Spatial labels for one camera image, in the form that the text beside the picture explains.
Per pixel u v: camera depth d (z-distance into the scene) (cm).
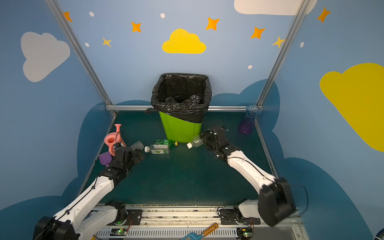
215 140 64
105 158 94
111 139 91
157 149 96
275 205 42
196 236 70
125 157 64
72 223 41
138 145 96
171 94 101
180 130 94
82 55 86
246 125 104
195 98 84
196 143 81
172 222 73
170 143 101
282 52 85
